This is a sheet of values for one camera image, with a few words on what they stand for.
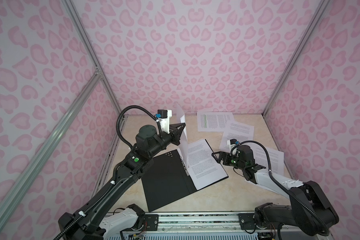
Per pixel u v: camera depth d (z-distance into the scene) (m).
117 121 0.44
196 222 0.75
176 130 0.56
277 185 0.47
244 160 0.68
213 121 1.17
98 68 0.90
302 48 0.82
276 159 0.96
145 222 0.72
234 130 1.11
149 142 0.48
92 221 0.38
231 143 0.80
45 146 0.57
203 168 0.93
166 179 0.89
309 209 0.39
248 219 0.74
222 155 0.77
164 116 0.55
